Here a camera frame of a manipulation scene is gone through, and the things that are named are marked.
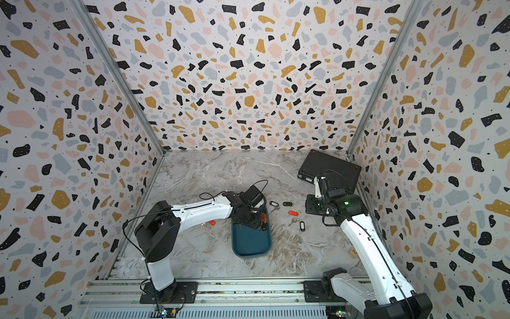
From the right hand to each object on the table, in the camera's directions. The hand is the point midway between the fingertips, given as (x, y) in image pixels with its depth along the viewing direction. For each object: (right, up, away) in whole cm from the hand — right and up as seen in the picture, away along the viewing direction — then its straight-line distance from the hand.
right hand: (309, 203), depth 76 cm
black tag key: (0, -13, +16) cm, 21 cm away
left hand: (-19, -10, +11) cm, 24 cm away
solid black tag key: (-6, -4, +23) cm, 24 cm away
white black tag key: (-12, -4, +22) cm, 25 cm away
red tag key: (-4, -8, +19) cm, 21 cm away
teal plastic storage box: (-24, -18, +9) cm, 31 cm away
